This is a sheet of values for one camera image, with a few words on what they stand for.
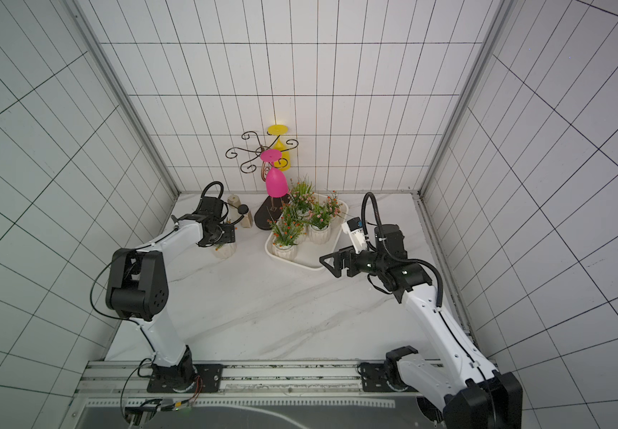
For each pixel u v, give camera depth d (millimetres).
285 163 849
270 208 1131
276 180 955
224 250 942
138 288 493
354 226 659
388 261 570
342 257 637
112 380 748
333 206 967
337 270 652
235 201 1029
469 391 384
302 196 1005
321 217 922
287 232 896
